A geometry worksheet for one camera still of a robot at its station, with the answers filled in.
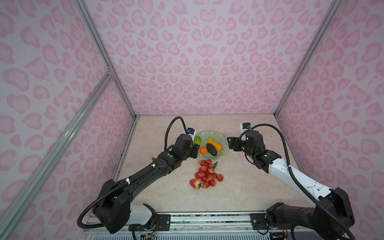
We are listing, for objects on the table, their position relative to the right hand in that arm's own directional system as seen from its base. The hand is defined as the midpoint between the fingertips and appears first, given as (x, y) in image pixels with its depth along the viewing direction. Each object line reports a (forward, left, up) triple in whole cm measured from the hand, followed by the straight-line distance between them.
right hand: (233, 137), depth 82 cm
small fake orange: (+2, +16, -18) cm, 24 cm away
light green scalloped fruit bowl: (+12, +5, -18) cm, 22 cm away
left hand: (-3, +20, -2) cm, 20 cm away
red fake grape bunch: (-15, +14, -15) cm, 26 cm away
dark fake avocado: (+1, +12, -16) cm, 20 cm away
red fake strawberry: (-20, +21, -16) cm, 33 cm away
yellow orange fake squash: (+4, +7, -17) cm, 19 cm away
